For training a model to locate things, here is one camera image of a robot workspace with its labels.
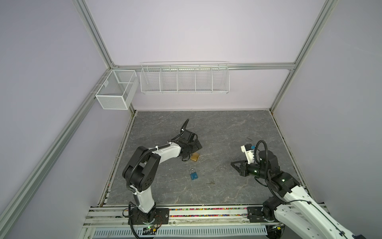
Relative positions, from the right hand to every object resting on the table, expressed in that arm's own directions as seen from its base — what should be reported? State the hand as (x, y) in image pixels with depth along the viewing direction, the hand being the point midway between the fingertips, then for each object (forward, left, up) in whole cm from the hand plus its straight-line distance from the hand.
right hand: (232, 165), depth 75 cm
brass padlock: (+12, +20, -14) cm, 27 cm away
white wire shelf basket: (+53, +26, +17) cm, 62 cm away
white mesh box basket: (+51, +73, +9) cm, 89 cm away
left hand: (+15, +18, -11) cm, 27 cm away
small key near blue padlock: (-4, +10, -15) cm, 18 cm away
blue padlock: (0, +20, -15) cm, 25 cm away
